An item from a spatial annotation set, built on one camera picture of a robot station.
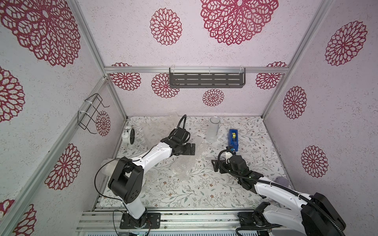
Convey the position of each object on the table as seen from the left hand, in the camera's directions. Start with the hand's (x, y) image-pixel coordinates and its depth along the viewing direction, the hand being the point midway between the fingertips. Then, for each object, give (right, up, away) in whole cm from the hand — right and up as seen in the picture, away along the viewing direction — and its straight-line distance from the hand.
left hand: (188, 150), depth 89 cm
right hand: (+17, -4, -4) cm, 18 cm away
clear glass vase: (+16, +13, +6) cm, 21 cm away
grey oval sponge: (+55, -17, -4) cm, 57 cm away
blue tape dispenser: (+31, +6, +11) cm, 33 cm away
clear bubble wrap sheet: (-4, -8, -5) cm, 10 cm away
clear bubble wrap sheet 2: (-25, +14, +24) cm, 37 cm away
